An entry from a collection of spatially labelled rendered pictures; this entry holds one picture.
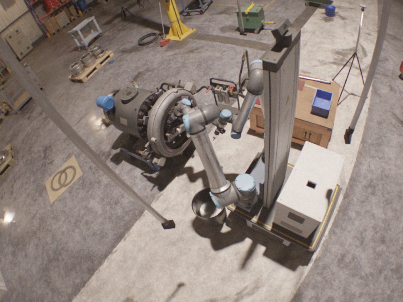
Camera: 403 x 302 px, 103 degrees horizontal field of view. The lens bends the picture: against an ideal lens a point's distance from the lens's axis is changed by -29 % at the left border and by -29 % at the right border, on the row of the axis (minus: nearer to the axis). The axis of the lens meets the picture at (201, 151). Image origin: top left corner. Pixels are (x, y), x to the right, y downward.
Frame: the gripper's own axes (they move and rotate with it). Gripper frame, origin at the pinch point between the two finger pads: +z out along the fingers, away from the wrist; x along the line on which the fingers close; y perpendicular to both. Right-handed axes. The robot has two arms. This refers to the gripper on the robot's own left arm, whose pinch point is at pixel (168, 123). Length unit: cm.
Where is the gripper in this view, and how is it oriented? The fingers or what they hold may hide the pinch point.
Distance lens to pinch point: 224.4
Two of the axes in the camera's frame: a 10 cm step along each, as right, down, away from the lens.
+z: -5.9, 5.2, 6.2
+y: -7.1, -6.9, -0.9
